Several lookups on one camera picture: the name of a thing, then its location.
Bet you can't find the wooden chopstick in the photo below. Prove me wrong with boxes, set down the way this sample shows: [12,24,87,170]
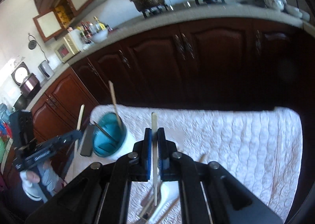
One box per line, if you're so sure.
[198,153,207,163]
[108,80,122,130]
[152,112,158,206]
[137,196,181,222]
[74,104,85,158]

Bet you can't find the metal spoon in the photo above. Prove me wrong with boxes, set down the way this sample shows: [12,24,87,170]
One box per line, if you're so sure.
[92,121,119,144]

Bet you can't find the person's left hand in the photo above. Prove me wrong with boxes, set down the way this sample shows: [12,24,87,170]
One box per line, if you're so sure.
[20,161,58,191]

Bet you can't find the white ceramic soup spoon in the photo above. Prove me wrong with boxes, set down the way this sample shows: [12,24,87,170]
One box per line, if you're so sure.
[148,181,179,223]

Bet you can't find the white floral cup blue inside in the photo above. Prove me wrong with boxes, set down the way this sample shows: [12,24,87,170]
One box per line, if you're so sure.
[93,112,136,161]

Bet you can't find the black phone on table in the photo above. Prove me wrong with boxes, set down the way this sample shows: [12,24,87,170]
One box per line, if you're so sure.
[80,125,94,157]

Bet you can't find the silver electric kettle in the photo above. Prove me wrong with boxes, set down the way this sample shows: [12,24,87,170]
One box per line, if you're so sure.
[38,60,54,80]

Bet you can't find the white quilted table cloth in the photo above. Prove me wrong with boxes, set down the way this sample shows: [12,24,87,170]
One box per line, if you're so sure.
[64,104,303,224]

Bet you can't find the dark wood lower cabinets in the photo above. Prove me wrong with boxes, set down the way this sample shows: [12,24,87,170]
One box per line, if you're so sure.
[31,18,314,142]

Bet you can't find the cream microwave oven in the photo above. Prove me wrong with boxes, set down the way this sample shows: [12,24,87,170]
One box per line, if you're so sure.
[55,33,81,63]

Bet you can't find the white bowl on counter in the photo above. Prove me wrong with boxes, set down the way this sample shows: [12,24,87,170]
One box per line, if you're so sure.
[90,29,108,43]

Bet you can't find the yellow oil bottle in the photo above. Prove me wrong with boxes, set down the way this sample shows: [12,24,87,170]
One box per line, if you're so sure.
[94,16,101,31]

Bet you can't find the gas stove top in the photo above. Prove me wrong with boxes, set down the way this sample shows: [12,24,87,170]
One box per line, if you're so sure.
[142,0,225,18]

